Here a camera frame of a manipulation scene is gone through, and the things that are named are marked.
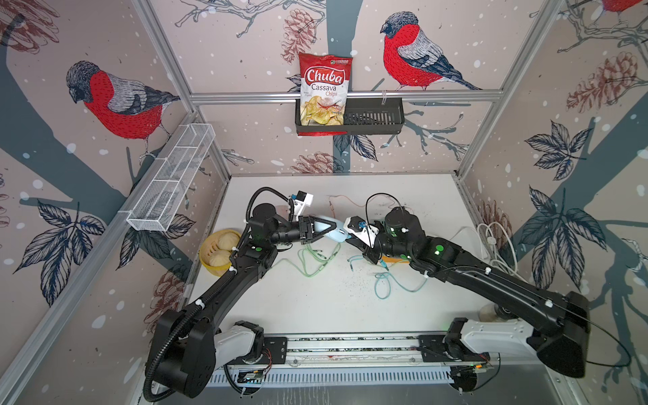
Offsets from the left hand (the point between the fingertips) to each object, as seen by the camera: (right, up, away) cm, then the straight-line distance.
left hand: (336, 227), depth 67 cm
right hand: (+4, -2, +4) cm, 6 cm away
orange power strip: (+14, -7, -6) cm, 16 cm away
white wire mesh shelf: (-53, +7, +6) cm, 54 cm away
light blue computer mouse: (+1, -2, +1) cm, 2 cm away
